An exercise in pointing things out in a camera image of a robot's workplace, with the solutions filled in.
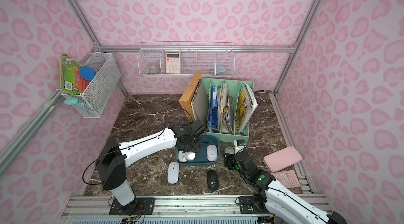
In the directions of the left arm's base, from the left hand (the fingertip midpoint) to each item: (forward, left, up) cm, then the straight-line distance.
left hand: (195, 145), depth 83 cm
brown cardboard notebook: (+17, 0, +17) cm, 24 cm away
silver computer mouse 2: (+1, -19, -8) cm, 21 cm away
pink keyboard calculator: (-15, -48, -8) cm, 51 cm away
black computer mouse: (-16, -9, -7) cm, 19 cm away
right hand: (-3, -17, -2) cm, 18 cm away
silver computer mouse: (-4, +6, -6) cm, 10 cm away
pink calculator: (+43, +15, +21) cm, 50 cm away
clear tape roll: (+42, +27, +17) cm, 52 cm away
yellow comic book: (+18, -28, +12) cm, 35 cm away
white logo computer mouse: (-2, -9, -6) cm, 11 cm away
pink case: (-5, -46, -6) cm, 47 cm away
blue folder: (+16, -10, +7) cm, 20 cm away
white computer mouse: (-12, +11, -8) cm, 18 cm away
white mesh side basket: (+15, +52, +17) cm, 56 cm away
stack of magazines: (+10, -16, +9) cm, 21 cm away
